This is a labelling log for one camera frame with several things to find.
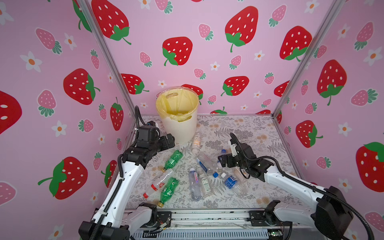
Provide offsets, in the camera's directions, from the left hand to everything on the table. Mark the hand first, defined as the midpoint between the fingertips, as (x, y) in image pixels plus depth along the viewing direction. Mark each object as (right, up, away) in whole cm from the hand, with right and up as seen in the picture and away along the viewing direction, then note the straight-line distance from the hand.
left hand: (167, 139), depth 76 cm
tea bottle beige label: (+37, -18, -4) cm, 41 cm away
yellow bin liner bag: (+2, +23, +28) cm, 37 cm away
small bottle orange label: (+15, -3, +25) cm, 30 cm away
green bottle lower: (0, -28, +3) cm, 28 cm away
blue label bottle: (+32, -10, +22) cm, 40 cm away
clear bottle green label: (+20, -24, +6) cm, 32 cm away
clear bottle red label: (-6, -25, +6) cm, 26 cm away
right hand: (+30, -10, +7) cm, 33 cm away
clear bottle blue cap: (+23, -17, +17) cm, 34 cm away
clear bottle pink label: (+14, -26, +7) cm, 30 cm away
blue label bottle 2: (+34, -24, +5) cm, 42 cm away
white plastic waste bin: (+6, +3, +26) cm, 27 cm away
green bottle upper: (+2, -12, +15) cm, 19 cm away
